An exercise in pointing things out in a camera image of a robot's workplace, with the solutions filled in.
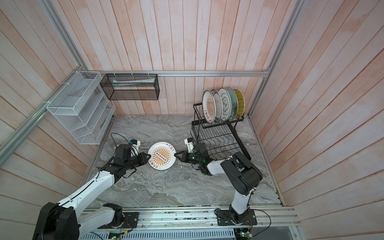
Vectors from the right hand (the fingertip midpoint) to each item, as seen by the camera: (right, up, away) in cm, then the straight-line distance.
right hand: (174, 155), depth 87 cm
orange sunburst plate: (-7, 0, -1) cm, 7 cm away
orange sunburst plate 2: (+21, +29, 0) cm, 36 cm away
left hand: (-13, -1, -3) cm, 14 cm away
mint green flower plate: (+34, +30, -5) cm, 46 cm away
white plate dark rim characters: (+31, +30, -3) cm, 43 cm away
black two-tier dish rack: (+31, +9, +17) cm, 37 cm away
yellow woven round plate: (+38, +30, -6) cm, 49 cm away
